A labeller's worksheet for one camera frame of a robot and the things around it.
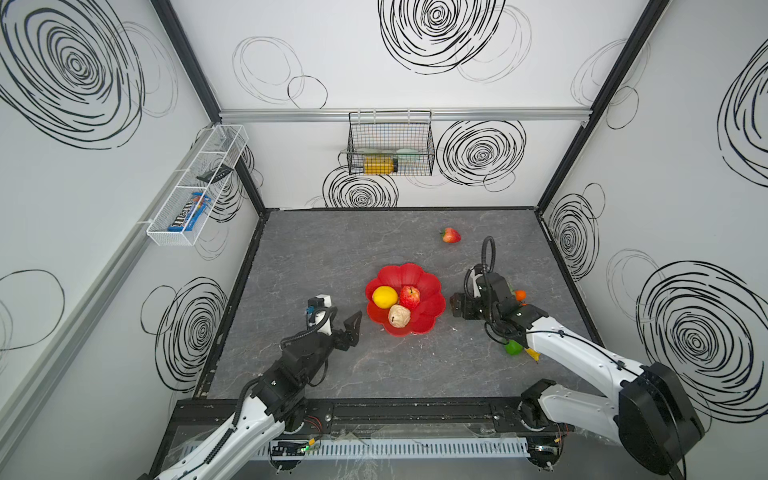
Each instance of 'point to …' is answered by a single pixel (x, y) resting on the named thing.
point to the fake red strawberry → (451, 235)
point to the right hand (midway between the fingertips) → (462, 298)
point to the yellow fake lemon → (384, 297)
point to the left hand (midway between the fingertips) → (351, 312)
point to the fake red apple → (409, 297)
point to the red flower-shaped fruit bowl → (424, 316)
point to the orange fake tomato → (520, 295)
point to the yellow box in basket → (380, 165)
